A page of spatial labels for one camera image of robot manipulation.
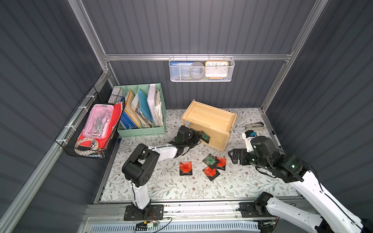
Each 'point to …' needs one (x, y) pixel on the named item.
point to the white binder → (151, 101)
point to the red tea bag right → (220, 162)
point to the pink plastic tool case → (100, 123)
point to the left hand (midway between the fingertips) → (202, 135)
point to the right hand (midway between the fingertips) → (239, 152)
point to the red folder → (118, 109)
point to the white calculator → (239, 120)
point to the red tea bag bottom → (211, 173)
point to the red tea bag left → (185, 168)
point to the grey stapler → (256, 126)
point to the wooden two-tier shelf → (216, 123)
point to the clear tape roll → (94, 144)
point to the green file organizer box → (133, 123)
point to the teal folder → (144, 105)
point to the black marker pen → (277, 139)
